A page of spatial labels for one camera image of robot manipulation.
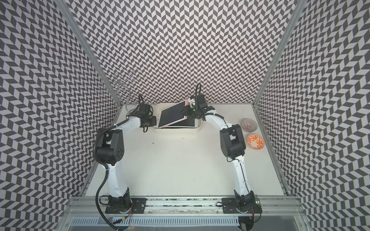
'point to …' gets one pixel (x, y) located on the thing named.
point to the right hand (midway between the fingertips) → (182, 113)
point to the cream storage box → (159, 107)
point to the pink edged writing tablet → (172, 114)
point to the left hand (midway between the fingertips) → (154, 122)
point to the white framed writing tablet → (189, 122)
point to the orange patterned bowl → (255, 141)
